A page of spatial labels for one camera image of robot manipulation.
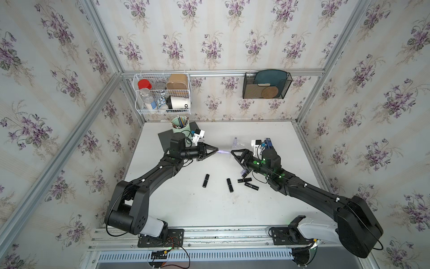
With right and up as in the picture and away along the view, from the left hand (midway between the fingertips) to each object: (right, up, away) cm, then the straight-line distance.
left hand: (219, 154), depth 76 cm
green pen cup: (-23, +15, +22) cm, 35 cm away
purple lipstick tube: (+10, +5, +24) cm, 27 cm away
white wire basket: (-32, +32, +18) cm, 49 cm away
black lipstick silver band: (-7, -16, +15) cm, 23 cm away
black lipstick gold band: (+15, -13, +17) cm, 26 cm away
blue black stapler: (+32, +3, +29) cm, 43 cm away
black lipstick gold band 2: (+14, -16, +15) cm, 26 cm away
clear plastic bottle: (-39, +28, +12) cm, 49 cm away
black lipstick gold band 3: (+17, -19, +12) cm, 28 cm away
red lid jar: (-42, +38, +17) cm, 59 cm away
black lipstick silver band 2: (+6, -18, +13) cm, 23 cm away
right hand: (+7, -1, +1) cm, 7 cm away
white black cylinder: (-23, +27, +18) cm, 40 cm away
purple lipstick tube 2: (+1, +1, +1) cm, 2 cm away
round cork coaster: (+31, +34, +22) cm, 51 cm away
